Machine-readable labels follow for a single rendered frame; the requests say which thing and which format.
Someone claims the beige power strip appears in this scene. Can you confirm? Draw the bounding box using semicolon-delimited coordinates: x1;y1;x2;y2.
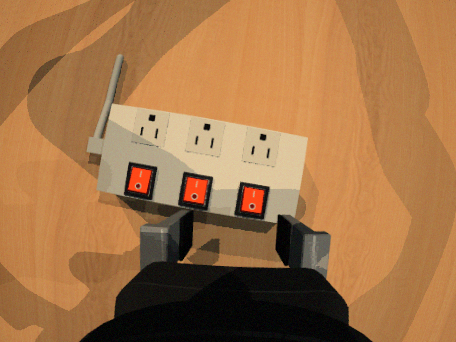
86;54;308;223

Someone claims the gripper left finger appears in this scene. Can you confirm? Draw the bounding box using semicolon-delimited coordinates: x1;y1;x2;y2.
140;210;194;271

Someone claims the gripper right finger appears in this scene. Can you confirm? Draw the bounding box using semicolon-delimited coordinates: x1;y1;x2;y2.
275;214;331;279

